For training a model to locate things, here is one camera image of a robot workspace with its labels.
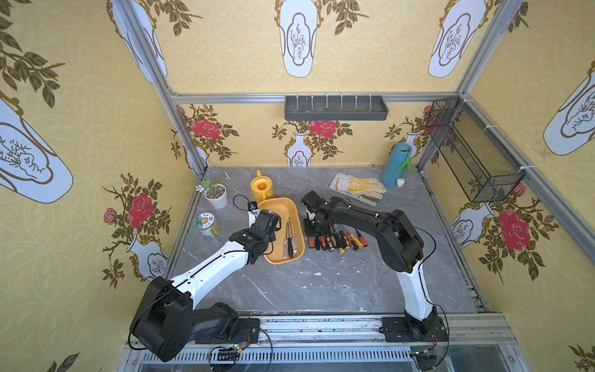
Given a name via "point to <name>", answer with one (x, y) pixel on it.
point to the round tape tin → (206, 224)
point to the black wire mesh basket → (486, 170)
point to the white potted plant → (215, 192)
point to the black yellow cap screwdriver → (340, 244)
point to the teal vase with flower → (399, 158)
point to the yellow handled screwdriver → (356, 240)
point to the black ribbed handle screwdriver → (290, 248)
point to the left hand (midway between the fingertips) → (254, 226)
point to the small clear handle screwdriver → (286, 244)
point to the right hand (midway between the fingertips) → (312, 227)
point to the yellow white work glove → (365, 189)
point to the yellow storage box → (287, 209)
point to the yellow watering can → (262, 187)
